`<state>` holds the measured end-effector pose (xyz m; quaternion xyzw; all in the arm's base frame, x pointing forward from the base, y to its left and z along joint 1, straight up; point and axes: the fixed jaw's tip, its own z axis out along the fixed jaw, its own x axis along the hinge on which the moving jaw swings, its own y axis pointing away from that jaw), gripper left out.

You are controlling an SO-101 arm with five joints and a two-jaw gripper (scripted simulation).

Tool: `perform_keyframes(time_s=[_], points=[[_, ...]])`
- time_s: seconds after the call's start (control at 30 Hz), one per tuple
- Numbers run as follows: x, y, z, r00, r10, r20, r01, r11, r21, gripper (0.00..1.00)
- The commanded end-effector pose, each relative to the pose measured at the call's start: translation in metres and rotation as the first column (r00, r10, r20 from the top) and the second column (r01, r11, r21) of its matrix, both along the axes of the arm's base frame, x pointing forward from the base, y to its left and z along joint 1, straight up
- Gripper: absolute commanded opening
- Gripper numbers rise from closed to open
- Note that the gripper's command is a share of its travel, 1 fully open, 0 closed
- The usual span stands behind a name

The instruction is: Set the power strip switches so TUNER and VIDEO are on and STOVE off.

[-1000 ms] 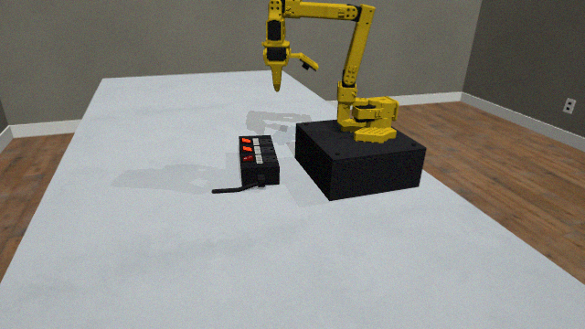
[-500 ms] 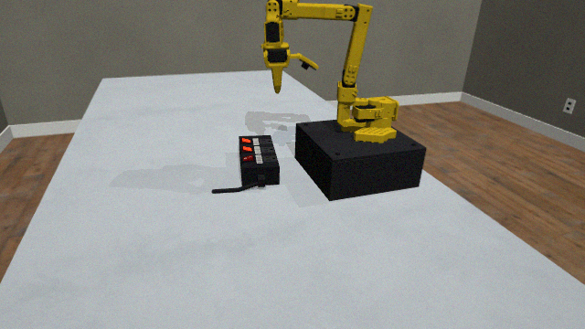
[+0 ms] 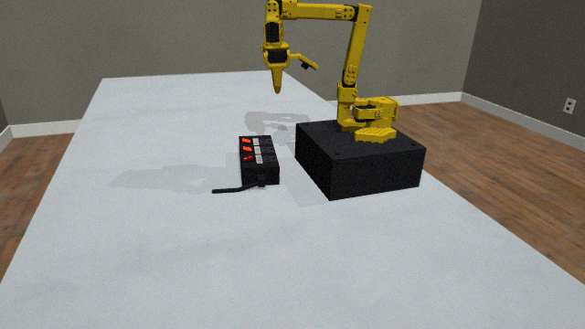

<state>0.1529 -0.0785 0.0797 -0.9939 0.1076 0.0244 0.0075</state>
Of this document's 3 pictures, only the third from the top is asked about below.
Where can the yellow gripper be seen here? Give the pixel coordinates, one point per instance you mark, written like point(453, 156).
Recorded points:
point(277, 57)

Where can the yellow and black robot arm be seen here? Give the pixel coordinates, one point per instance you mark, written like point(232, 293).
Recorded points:
point(376, 111)

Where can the black power strip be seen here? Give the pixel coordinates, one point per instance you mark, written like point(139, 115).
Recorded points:
point(259, 165)

